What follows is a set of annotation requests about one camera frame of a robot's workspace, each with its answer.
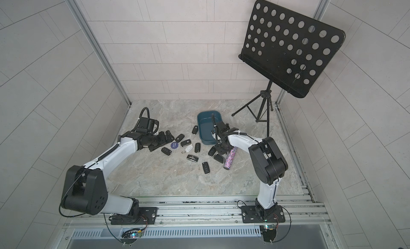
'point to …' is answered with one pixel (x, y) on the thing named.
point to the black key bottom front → (206, 167)
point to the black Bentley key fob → (192, 157)
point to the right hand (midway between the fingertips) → (222, 148)
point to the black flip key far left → (166, 150)
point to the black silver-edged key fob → (219, 158)
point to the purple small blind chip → (174, 145)
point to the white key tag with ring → (188, 148)
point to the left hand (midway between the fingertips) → (171, 138)
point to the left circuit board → (131, 235)
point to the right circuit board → (269, 232)
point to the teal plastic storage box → (206, 125)
